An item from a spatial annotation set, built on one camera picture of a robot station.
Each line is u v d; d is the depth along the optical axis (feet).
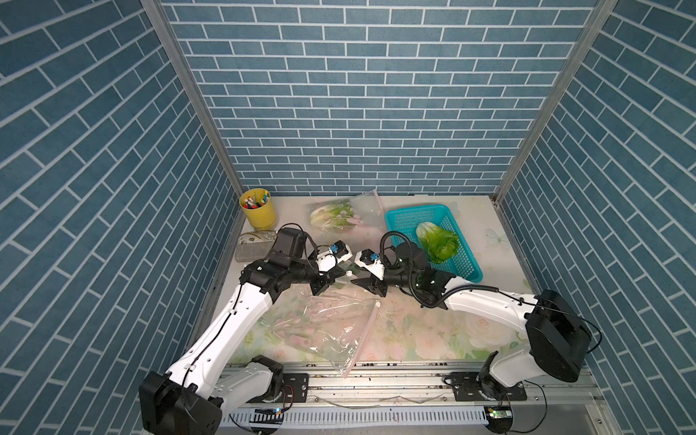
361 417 2.53
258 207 3.27
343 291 2.97
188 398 1.21
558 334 1.42
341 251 2.02
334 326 2.78
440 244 3.06
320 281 2.10
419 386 2.47
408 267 2.00
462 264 3.07
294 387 2.42
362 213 3.33
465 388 2.42
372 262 2.16
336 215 3.35
